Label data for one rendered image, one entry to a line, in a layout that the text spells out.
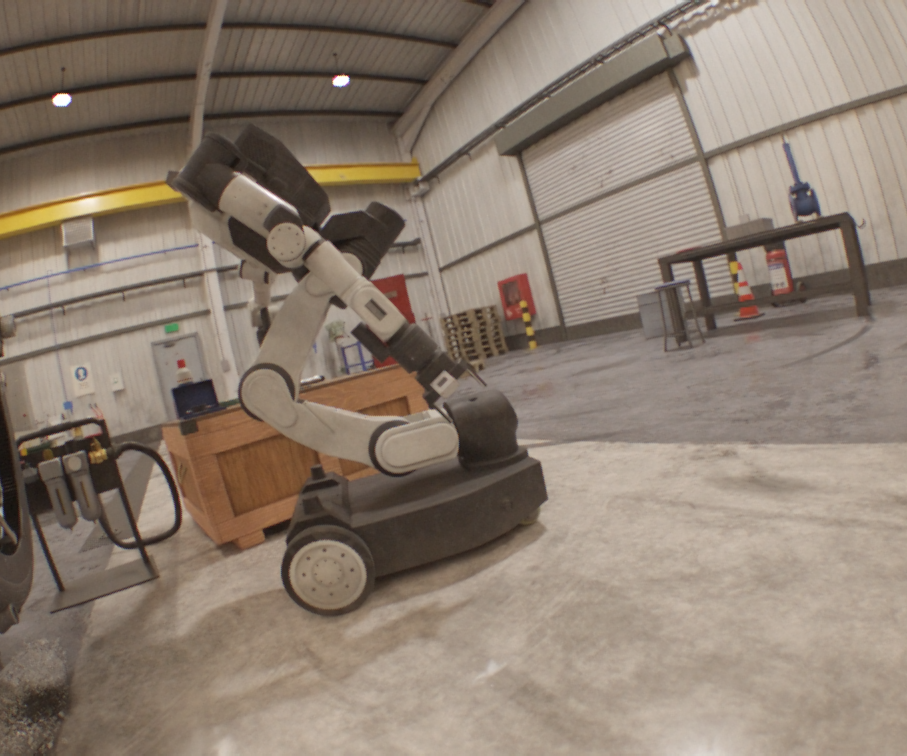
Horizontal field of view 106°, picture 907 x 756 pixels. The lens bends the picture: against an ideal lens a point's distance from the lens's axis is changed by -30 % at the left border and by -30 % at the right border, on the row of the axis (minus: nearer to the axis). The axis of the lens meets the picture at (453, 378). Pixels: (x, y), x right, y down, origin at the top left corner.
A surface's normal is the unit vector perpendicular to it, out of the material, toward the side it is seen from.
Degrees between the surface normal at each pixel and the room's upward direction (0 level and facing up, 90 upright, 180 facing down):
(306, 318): 111
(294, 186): 93
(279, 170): 93
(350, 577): 90
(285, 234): 93
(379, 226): 106
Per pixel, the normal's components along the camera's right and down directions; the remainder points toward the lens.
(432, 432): 0.23, 0.01
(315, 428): 0.51, 0.30
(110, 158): 0.55, -0.07
